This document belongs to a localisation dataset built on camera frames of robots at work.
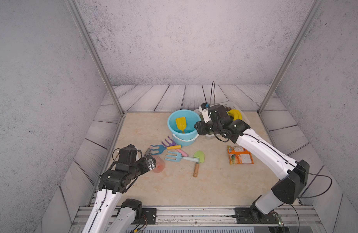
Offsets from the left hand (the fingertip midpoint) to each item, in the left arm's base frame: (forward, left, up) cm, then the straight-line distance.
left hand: (152, 163), depth 73 cm
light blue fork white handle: (+12, -13, -17) cm, 24 cm away
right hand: (+16, -24, +10) cm, 30 cm away
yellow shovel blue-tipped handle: (+33, -15, -8) cm, 37 cm away
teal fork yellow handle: (+19, -2, -16) cm, 25 cm away
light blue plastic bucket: (+18, -20, -2) cm, 27 cm away
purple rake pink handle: (+15, -15, -17) cm, 27 cm away
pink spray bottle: (+7, -2, -15) cm, 16 cm away
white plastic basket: (+51, -54, -9) cm, 75 cm away
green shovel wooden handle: (+14, -27, -18) cm, 35 cm away
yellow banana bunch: (+40, -54, -6) cm, 68 cm away
